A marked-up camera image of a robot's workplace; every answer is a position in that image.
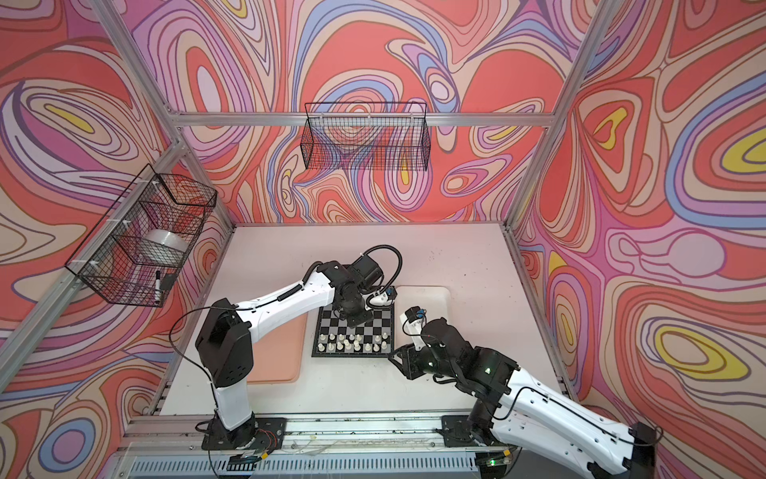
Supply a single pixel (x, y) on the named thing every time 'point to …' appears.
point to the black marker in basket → (158, 287)
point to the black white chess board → (376, 338)
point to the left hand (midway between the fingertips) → (368, 314)
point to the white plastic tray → (434, 299)
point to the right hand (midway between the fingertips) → (397, 363)
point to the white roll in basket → (164, 245)
